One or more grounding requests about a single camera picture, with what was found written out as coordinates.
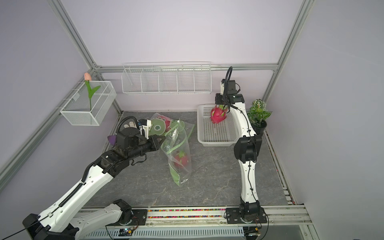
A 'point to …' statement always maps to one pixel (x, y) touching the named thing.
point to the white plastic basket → (225, 133)
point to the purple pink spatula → (112, 139)
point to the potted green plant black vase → (258, 115)
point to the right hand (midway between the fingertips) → (218, 96)
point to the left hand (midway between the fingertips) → (165, 138)
